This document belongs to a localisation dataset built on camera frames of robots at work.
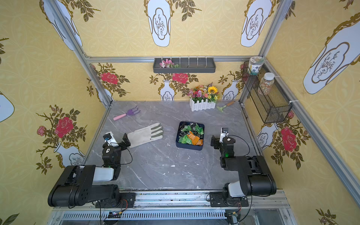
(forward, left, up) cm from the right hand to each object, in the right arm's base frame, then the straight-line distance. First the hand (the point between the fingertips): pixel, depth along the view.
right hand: (223, 135), depth 94 cm
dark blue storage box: (-5, +27, -1) cm, 27 cm away
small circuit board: (-46, +61, -6) cm, 76 cm away
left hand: (-7, +71, +6) cm, 71 cm away
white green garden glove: (+4, +48, -5) cm, 48 cm away
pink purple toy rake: (+23, +72, -5) cm, 75 cm away
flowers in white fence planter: (+28, +13, +7) cm, 32 cm away
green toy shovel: (+30, -4, -6) cm, 31 cm away
